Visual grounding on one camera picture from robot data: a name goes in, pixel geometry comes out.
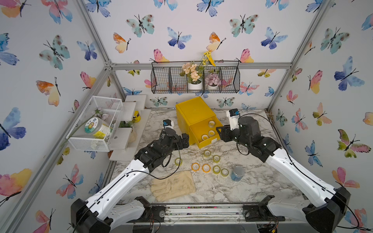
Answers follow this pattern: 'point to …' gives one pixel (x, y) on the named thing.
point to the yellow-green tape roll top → (207, 153)
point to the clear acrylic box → (109, 109)
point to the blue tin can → (237, 173)
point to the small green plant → (123, 124)
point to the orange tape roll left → (195, 167)
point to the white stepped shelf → (126, 140)
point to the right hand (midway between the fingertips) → (222, 126)
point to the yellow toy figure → (137, 117)
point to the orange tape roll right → (206, 168)
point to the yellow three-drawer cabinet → (201, 124)
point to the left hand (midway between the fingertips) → (183, 135)
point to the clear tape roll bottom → (211, 124)
